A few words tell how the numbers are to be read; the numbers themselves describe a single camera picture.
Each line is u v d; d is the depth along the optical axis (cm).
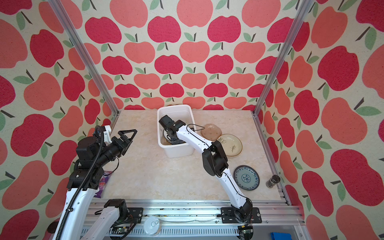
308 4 68
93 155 49
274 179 76
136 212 75
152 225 68
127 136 61
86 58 89
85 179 45
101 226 54
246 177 86
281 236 69
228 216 73
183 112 105
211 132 108
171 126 69
